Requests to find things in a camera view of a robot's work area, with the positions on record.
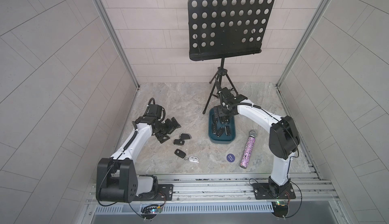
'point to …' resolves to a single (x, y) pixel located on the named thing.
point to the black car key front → (180, 153)
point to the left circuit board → (149, 211)
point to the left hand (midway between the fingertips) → (178, 128)
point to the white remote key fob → (192, 158)
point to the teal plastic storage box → (223, 139)
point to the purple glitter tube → (252, 135)
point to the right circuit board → (280, 209)
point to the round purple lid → (230, 157)
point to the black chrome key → (228, 132)
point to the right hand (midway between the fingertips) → (221, 111)
